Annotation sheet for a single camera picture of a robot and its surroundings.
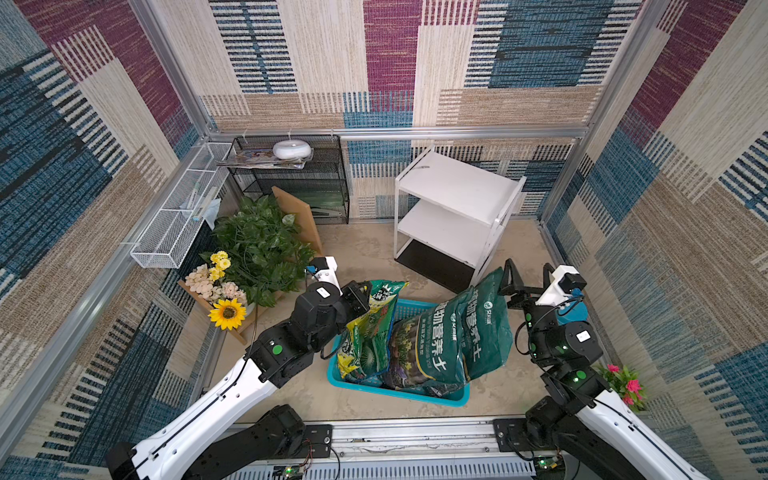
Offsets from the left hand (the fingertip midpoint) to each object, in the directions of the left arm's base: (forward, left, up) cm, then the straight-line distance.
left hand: (373, 281), depth 67 cm
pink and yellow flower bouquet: (+5, +41, -6) cm, 42 cm away
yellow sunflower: (-3, +34, -8) cm, 35 cm away
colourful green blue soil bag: (-8, +3, -16) cm, 18 cm away
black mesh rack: (+52, +21, -14) cm, 58 cm away
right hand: (+2, -34, +3) cm, 34 cm away
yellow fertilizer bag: (-8, +3, -17) cm, 19 cm away
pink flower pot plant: (-19, -53, -13) cm, 58 cm away
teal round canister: (+2, -54, -19) cm, 58 cm away
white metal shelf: (+18, -19, +2) cm, 26 cm away
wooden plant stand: (+26, +21, -6) cm, 34 cm away
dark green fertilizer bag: (-12, -12, -11) cm, 20 cm away
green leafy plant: (+16, +29, -5) cm, 33 cm away
